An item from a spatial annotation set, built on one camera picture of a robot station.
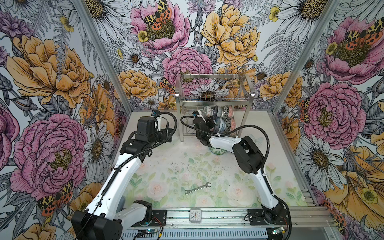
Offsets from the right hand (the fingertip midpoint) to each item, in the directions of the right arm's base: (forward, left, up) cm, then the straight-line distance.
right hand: (212, 119), depth 100 cm
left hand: (-20, +28, +13) cm, 37 cm away
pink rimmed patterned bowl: (+9, -14, -2) cm, 17 cm away
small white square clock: (-53, +12, -11) cm, 55 cm away
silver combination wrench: (-41, +17, -13) cm, 46 cm away
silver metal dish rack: (+22, -8, -6) cm, 24 cm away
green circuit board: (-59, +35, -14) cm, 70 cm away
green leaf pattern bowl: (-17, -3, -11) cm, 21 cm away
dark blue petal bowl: (+12, -4, -5) cm, 14 cm away
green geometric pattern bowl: (+8, +2, 0) cm, 9 cm away
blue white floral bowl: (-5, -5, -1) cm, 7 cm away
